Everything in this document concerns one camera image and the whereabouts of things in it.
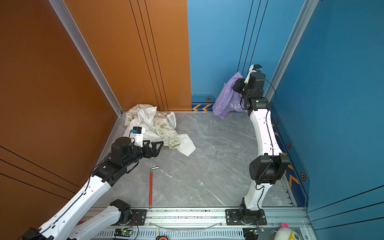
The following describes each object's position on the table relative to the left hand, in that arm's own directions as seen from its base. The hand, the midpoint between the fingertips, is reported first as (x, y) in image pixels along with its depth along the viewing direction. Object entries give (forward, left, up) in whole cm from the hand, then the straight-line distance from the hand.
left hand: (156, 140), depth 74 cm
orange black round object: (-37, -5, -21) cm, 43 cm away
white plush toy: (-35, -59, -18) cm, 71 cm away
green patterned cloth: (+21, +1, -11) cm, 23 cm away
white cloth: (+25, +15, -12) cm, 31 cm away
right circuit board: (-35, -46, -25) cm, 63 cm away
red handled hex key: (-15, +6, -24) cm, 29 cm away
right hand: (+27, -40, +18) cm, 52 cm away
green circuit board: (-36, +15, -26) cm, 46 cm away
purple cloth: (+25, -38, +6) cm, 46 cm away
